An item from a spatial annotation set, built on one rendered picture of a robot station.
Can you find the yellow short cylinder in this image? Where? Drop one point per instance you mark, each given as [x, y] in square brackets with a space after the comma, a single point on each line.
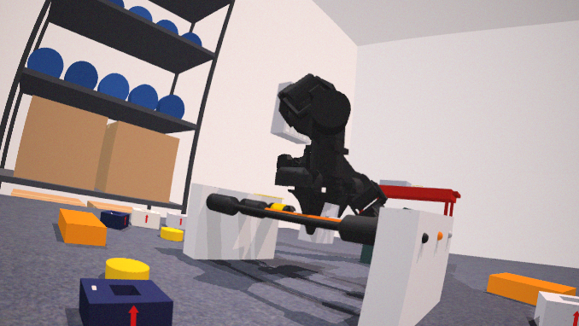
[171, 234]
[118, 268]

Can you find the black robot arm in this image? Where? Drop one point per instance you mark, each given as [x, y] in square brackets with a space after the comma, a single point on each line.
[315, 108]

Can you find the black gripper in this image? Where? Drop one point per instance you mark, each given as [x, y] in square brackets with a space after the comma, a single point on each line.
[325, 171]

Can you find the orange block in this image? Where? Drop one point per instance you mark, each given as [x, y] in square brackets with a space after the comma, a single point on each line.
[82, 228]
[524, 289]

